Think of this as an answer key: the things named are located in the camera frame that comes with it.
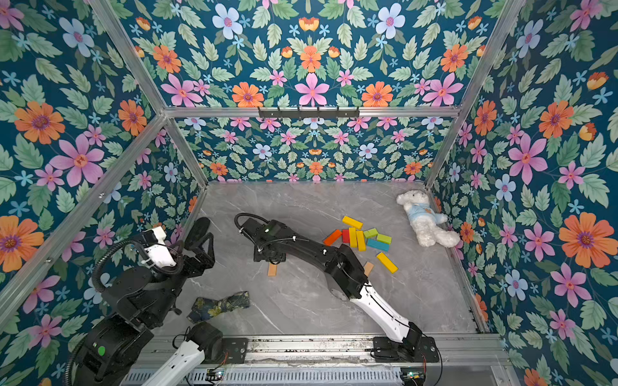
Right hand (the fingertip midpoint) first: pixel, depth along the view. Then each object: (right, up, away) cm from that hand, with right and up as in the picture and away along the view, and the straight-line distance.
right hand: (270, 252), depth 91 cm
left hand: (-10, +10, -31) cm, 34 cm away
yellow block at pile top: (+33, +10, +13) cm, 37 cm away
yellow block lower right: (+45, -5, +2) cm, 46 cm away
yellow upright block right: (+36, +3, +8) cm, 37 cm away
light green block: (+41, +6, +10) cm, 42 cm away
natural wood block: (+1, -7, -1) cm, 7 cm away
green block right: (+46, +4, +8) cm, 46 cm away
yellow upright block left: (+33, +4, +8) cm, 34 cm away
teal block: (+43, +1, +8) cm, 43 cm away
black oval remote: (-33, +9, +11) cm, 35 cm away
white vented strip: (+12, -33, -21) cm, 41 cm away
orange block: (+24, +4, +8) cm, 26 cm away
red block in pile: (+30, +5, +10) cm, 32 cm away
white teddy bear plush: (+61, +12, +5) cm, 63 cm away
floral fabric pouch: (-20, -17, -12) cm, 28 cm away
